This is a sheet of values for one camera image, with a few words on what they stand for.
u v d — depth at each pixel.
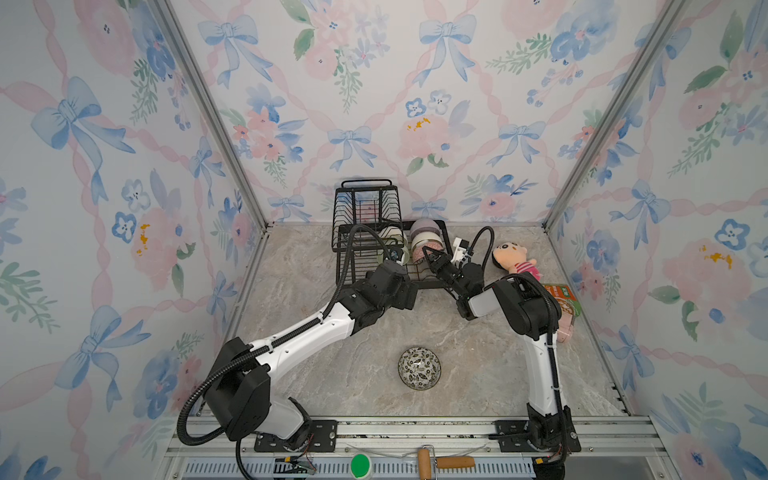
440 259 0.93
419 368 0.84
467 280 0.82
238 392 0.41
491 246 0.82
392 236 0.84
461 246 0.93
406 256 1.01
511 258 1.02
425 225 1.07
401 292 0.72
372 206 1.00
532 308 0.59
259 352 0.44
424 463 0.69
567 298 0.99
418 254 0.97
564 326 0.88
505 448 0.73
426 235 1.04
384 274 0.60
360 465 0.63
